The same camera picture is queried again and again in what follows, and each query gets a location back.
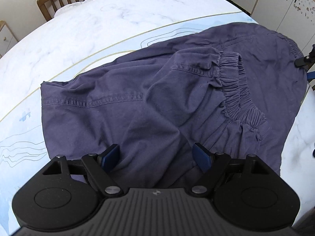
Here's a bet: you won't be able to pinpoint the pile of white clothes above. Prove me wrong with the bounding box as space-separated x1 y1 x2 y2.
53 0 95 18

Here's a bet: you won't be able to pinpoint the navy blue pants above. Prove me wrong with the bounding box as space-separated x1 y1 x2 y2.
40 22 309 190

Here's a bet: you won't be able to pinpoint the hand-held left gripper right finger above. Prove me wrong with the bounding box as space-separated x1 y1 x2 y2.
189 143 269 198

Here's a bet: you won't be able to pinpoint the white drawer chest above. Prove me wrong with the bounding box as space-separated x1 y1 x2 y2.
0 20 19 58

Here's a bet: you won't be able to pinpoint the white cabinets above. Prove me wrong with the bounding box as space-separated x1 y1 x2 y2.
203 0 315 62

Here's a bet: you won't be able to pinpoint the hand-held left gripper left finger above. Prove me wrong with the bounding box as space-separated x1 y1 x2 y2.
42 144 123 198

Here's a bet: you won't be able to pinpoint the white printed tablecloth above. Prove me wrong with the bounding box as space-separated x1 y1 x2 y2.
0 0 315 236

